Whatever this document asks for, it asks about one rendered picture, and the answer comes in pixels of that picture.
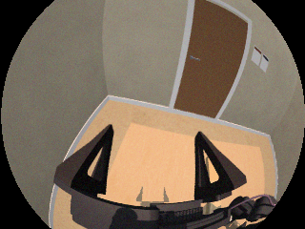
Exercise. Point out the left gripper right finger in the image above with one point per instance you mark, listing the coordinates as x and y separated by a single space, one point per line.
229 176

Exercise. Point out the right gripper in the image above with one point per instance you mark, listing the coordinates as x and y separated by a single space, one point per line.
232 219

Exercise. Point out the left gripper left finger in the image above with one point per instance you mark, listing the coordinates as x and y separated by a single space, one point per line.
74 170

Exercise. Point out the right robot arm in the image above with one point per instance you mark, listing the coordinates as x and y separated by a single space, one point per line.
252 210

